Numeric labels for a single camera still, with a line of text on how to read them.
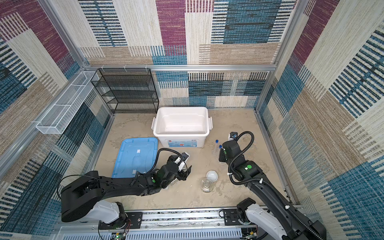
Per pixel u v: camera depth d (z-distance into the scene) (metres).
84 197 0.43
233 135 0.68
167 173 0.62
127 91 1.10
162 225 0.73
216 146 0.88
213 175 0.85
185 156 0.71
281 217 0.44
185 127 1.08
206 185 0.79
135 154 0.96
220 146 0.81
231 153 0.56
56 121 0.70
